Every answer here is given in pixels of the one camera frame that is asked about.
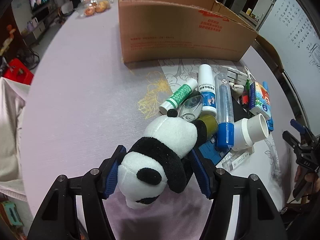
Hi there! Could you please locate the red plastic stool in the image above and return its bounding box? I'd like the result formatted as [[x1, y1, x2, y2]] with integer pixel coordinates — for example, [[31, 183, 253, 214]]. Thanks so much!
[[3, 58, 34, 85]]

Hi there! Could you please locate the panda plush toy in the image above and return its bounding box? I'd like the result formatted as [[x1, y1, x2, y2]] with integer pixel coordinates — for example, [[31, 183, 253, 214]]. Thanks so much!
[[117, 109, 208, 210]]

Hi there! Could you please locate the clear tube blue cap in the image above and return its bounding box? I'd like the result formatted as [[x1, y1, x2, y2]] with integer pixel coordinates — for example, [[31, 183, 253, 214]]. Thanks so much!
[[215, 71, 235, 148]]

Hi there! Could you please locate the white bottle green label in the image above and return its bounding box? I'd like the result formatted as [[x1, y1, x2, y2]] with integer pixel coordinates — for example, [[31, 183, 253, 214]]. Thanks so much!
[[159, 78, 198, 115]]

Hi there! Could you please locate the blue flat box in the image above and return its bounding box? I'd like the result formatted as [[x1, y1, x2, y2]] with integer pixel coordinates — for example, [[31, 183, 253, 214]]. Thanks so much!
[[197, 135, 234, 165]]

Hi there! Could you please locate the whiteboard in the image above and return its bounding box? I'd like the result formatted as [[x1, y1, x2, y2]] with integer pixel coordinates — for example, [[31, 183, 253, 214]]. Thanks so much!
[[259, 0, 320, 120]]

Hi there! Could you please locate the beige stone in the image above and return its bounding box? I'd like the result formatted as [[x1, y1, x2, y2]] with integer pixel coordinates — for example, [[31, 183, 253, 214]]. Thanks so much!
[[230, 83, 244, 94]]

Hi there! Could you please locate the white charger plug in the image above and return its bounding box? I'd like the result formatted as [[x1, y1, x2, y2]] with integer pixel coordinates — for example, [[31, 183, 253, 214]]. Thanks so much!
[[221, 66, 248, 83]]

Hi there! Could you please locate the tv cabinet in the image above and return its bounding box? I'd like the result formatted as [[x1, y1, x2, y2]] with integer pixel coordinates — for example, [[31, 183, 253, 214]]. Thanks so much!
[[21, 5, 63, 40]]

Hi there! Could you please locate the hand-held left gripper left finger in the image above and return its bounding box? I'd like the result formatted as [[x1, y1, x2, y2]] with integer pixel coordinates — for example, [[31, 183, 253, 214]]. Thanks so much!
[[26, 145, 127, 240]]

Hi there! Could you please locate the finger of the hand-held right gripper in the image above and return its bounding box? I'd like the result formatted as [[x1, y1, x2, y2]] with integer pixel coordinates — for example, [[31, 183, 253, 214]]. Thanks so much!
[[282, 130, 304, 155], [290, 119, 313, 140]]

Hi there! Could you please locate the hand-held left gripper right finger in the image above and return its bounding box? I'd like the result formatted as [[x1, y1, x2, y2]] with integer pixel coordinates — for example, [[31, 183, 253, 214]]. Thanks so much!
[[189, 149, 288, 240]]

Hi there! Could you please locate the white pipe fitting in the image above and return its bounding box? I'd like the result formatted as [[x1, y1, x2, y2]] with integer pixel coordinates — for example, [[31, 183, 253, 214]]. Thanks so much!
[[231, 113, 269, 152]]

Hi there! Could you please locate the colourful tissue pack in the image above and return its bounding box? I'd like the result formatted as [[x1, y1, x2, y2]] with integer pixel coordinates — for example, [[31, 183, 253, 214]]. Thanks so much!
[[249, 81, 272, 120]]

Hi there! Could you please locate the clear plastic spoon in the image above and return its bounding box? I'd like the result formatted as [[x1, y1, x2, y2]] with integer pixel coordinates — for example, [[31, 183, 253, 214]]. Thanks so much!
[[176, 92, 203, 123]]

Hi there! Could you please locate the white cloth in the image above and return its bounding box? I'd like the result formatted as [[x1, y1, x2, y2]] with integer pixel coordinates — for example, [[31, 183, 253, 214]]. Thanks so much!
[[0, 77, 32, 200]]

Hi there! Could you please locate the olive green tape roll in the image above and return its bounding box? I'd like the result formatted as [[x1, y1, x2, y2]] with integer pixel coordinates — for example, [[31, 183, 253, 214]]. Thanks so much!
[[194, 114, 218, 140]]

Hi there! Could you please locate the white spray bottle blue label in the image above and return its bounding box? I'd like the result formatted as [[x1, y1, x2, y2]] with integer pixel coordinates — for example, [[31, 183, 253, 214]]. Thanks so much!
[[197, 64, 217, 115]]

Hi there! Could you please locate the cardboard box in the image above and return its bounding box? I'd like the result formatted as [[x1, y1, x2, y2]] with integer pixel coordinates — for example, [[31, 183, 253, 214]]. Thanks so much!
[[117, 0, 259, 64]]

